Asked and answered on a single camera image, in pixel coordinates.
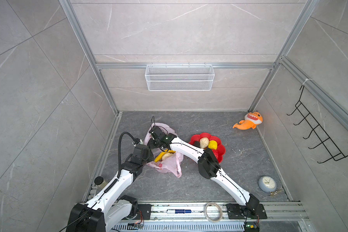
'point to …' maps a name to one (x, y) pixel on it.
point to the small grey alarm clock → (267, 183)
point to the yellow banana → (160, 155)
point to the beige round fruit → (204, 142)
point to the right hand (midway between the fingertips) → (151, 143)
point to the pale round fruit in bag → (166, 155)
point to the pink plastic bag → (173, 164)
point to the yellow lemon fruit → (212, 144)
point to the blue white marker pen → (171, 211)
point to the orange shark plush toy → (252, 120)
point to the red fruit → (215, 153)
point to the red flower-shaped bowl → (221, 148)
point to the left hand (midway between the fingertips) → (151, 150)
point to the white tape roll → (221, 212)
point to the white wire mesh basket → (180, 78)
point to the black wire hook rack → (308, 118)
